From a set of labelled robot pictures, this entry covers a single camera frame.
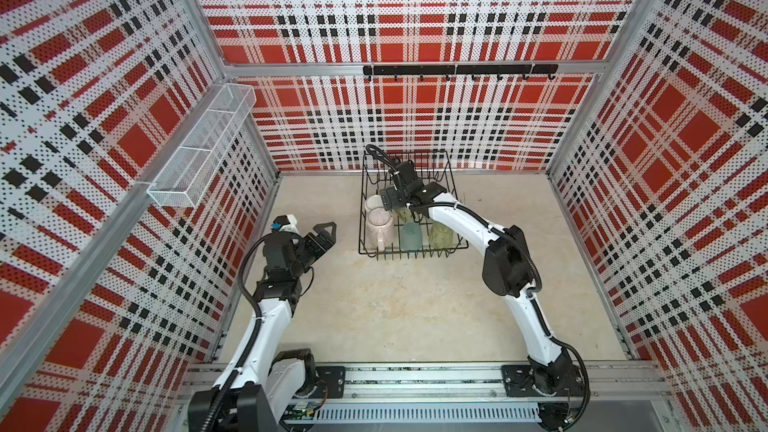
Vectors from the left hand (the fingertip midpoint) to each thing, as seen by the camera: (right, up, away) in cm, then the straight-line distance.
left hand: (329, 235), depth 82 cm
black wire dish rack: (+18, +4, +6) cm, 20 cm away
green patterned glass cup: (+21, +6, -8) cm, 24 cm away
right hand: (+20, +13, +14) cm, 27 cm away
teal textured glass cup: (+23, -2, +14) cm, 27 cm away
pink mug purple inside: (+14, +1, +8) cm, 16 cm away
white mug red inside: (+11, +9, +16) cm, 22 cm away
